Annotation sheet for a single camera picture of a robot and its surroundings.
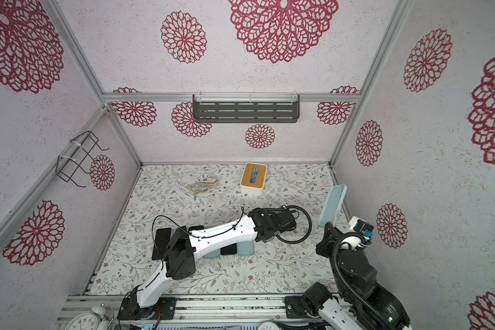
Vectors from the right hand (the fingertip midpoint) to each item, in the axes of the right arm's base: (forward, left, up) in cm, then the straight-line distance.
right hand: (326, 222), depth 61 cm
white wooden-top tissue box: (+40, +23, -25) cm, 52 cm away
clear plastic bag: (+35, +50, -26) cm, 66 cm away
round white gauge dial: (-24, +16, -27) cm, 40 cm away
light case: (+4, +25, -32) cm, 41 cm away
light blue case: (+8, -4, -2) cm, 9 cm away
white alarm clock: (-25, +76, -25) cm, 84 cm away
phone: (+6, +62, -29) cm, 69 cm away
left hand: (+9, +20, -20) cm, 30 cm away
